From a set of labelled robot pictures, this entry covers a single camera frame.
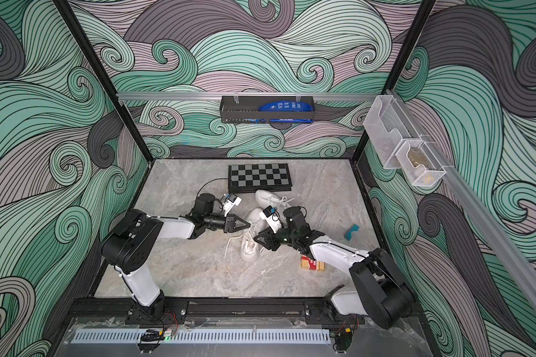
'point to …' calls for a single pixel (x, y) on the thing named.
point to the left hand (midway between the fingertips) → (249, 224)
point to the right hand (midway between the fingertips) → (260, 235)
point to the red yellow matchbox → (309, 263)
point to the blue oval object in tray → (286, 105)
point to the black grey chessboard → (253, 178)
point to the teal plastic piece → (348, 231)
